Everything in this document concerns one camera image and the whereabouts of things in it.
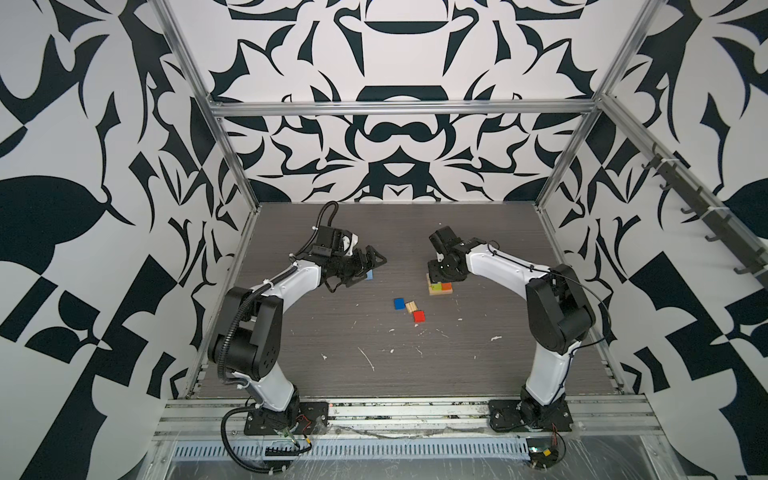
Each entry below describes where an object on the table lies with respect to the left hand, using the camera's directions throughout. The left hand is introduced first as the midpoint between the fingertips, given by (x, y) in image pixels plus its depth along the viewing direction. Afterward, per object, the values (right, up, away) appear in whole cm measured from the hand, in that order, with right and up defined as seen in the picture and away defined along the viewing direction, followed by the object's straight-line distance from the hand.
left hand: (380, 262), depth 88 cm
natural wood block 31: (+19, -10, +7) cm, 22 cm away
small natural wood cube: (+9, -14, +3) cm, 17 cm away
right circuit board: (+38, -43, -17) cm, 60 cm away
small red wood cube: (+12, -17, +3) cm, 21 cm away
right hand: (+19, -4, +7) cm, 20 cm away
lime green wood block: (+18, -8, +6) cm, 20 cm away
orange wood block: (+21, -8, +8) cm, 24 cm away
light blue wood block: (-4, -5, +10) cm, 12 cm away
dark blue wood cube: (+6, -13, +4) cm, 15 cm away
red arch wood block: (+20, -8, +7) cm, 22 cm away
